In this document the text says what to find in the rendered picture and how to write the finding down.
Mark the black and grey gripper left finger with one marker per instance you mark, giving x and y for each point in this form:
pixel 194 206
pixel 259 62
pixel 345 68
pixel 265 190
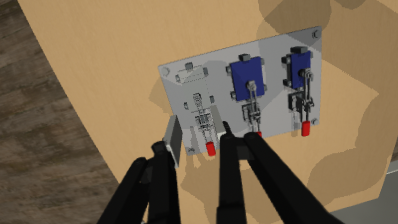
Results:
pixel 130 200

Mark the black toggle clamp with red handle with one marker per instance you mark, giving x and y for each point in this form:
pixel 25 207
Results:
pixel 297 100

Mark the grey metal fixture plate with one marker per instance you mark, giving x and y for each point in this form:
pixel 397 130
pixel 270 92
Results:
pixel 276 117

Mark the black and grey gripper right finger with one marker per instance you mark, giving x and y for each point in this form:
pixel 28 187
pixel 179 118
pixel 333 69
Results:
pixel 292 200

